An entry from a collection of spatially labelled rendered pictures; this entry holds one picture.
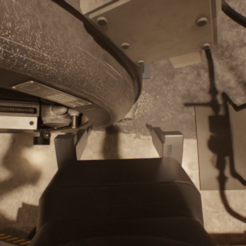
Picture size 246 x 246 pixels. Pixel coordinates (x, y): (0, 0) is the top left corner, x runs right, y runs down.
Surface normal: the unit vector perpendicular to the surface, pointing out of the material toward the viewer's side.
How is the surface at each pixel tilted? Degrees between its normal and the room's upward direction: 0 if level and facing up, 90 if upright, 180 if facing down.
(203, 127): 0
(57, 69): 76
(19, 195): 0
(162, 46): 90
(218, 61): 0
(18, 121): 25
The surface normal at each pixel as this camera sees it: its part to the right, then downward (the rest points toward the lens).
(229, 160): -0.11, -0.15
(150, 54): 0.01, 0.99
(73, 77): 0.34, 0.87
